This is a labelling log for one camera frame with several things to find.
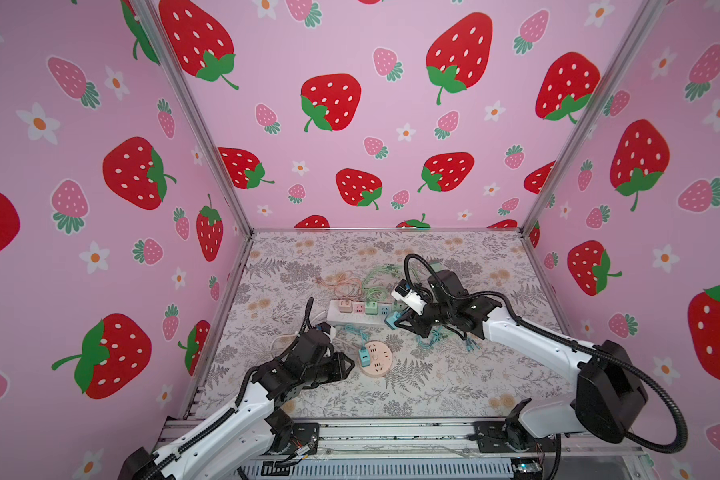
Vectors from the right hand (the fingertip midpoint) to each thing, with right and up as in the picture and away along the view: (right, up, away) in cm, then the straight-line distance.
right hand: (397, 317), depth 81 cm
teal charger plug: (-9, -11, 0) cm, 14 cm away
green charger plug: (-7, +1, +10) cm, 12 cm away
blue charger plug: (-2, -1, -1) cm, 2 cm away
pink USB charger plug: (-15, +2, +10) cm, 18 cm away
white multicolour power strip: (-11, -1, +14) cm, 18 cm away
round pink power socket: (-4, -13, +4) cm, 14 cm away
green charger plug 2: (+17, +13, +28) cm, 36 cm away
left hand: (-12, -12, -2) cm, 17 cm away
